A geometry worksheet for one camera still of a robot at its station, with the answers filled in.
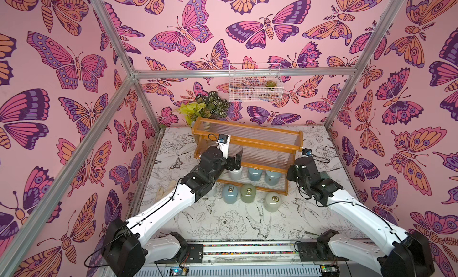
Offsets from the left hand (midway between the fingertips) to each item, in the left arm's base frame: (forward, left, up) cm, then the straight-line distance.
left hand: (234, 147), depth 76 cm
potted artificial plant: (+33, +14, -4) cm, 36 cm away
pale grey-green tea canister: (-16, -17, -18) cm, 30 cm away
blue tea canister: (-12, +2, -19) cm, 23 cm away
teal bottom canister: (-4, -19, -19) cm, 27 cm away
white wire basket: (+46, -14, -1) cm, 48 cm away
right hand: (-2, -28, -11) cm, 30 cm away
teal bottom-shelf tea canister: (-2, -10, -19) cm, 22 cm away
